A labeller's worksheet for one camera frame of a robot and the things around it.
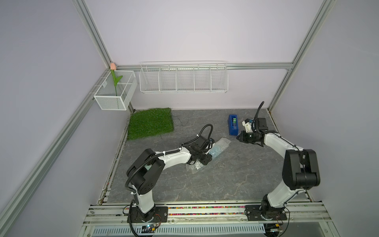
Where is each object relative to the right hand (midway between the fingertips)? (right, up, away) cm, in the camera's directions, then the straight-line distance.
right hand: (236, 136), depth 94 cm
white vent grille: (-2, -43, -24) cm, 49 cm away
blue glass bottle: (-13, -8, -3) cm, 16 cm away
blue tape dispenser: (0, +7, +10) cm, 12 cm away
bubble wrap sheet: (-28, -17, -12) cm, 35 cm away
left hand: (-20, -13, -5) cm, 24 cm away
